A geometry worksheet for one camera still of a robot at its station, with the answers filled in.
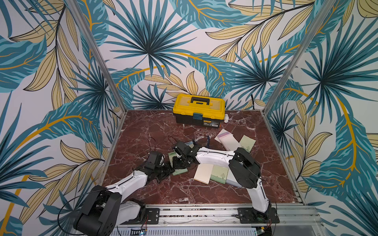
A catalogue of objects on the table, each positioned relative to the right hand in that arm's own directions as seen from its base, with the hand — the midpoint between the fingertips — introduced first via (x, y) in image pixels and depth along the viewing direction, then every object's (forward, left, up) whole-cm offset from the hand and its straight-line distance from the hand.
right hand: (172, 166), depth 88 cm
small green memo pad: (-3, -3, -1) cm, 4 cm away
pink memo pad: (+18, -38, -1) cm, 42 cm away
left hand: (-4, -2, +1) cm, 4 cm away
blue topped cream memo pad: (+16, -11, -2) cm, 20 cm away
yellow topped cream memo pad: (-4, -18, -2) cm, 19 cm away
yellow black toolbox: (+32, -17, +14) cm, 39 cm away
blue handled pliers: (+18, -23, -1) cm, 30 cm away
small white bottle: (+37, -39, 0) cm, 54 cm away
